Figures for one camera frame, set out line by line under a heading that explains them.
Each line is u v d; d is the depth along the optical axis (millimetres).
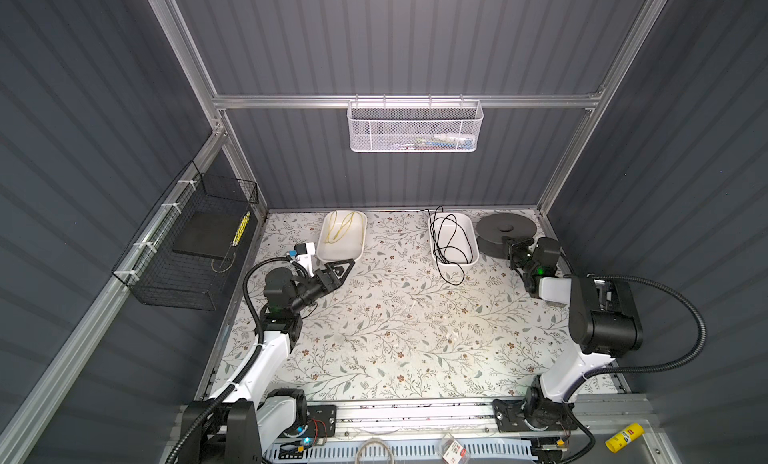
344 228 1191
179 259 713
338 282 693
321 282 693
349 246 1051
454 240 1055
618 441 692
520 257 867
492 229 1025
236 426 427
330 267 694
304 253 722
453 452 679
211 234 754
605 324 551
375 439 717
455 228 1049
